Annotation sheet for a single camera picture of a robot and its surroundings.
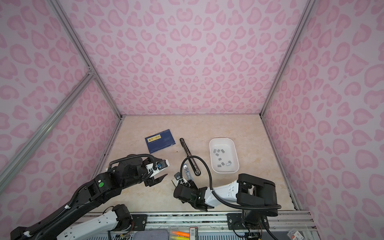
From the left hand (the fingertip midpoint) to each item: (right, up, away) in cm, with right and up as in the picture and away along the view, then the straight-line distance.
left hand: (162, 163), depth 69 cm
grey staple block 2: (+30, +1, +32) cm, 44 cm away
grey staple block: (+27, 0, +32) cm, 42 cm away
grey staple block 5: (+30, -4, +27) cm, 41 cm away
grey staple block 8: (+36, -5, +25) cm, 45 cm away
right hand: (+7, -16, +14) cm, 23 cm away
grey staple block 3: (+33, +1, +31) cm, 45 cm away
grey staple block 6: (+32, -6, +24) cm, 41 cm away
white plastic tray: (+33, -4, +27) cm, 43 cm away
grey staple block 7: (+29, -7, +24) cm, 39 cm away
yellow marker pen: (+8, -35, +1) cm, 36 cm away
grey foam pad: (-5, -32, -1) cm, 33 cm away
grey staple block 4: (+29, -1, +29) cm, 41 cm away
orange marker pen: (+7, -33, +1) cm, 34 cm away
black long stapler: (+12, -4, +24) cm, 27 cm away
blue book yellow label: (-10, +7, +36) cm, 38 cm away
